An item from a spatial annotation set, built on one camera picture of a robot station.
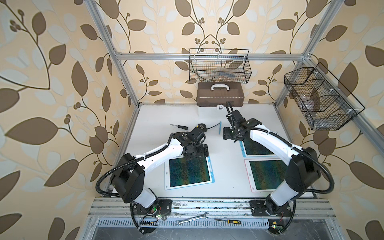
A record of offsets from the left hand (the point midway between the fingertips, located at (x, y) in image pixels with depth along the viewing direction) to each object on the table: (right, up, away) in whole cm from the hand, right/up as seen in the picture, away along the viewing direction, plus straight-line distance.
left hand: (201, 153), depth 82 cm
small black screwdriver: (-13, +13, +23) cm, 30 cm away
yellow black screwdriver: (+14, -30, -11) cm, 35 cm away
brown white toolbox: (+8, +33, +15) cm, 37 cm away
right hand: (+16, +9, +6) cm, 19 cm away
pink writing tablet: (+37, -13, +3) cm, 40 cm away
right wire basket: (+61, +27, -9) cm, 67 cm away
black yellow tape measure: (+2, +14, +21) cm, 25 cm away
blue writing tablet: (-12, -12, +5) cm, 18 cm away
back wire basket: (+13, +55, +15) cm, 58 cm away
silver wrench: (-11, -30, -11) cm, 34 cm away
